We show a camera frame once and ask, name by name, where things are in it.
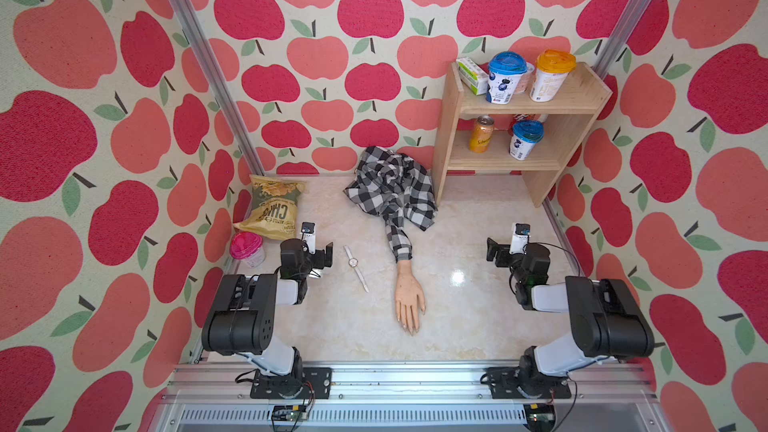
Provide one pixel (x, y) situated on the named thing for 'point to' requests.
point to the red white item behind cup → (529, 116)
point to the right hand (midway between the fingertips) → (507, 244)
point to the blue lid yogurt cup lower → (525, 134)
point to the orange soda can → (481, 133)
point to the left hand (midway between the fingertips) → (319, 244)
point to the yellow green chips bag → (274, 203)
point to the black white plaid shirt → (397, 188)
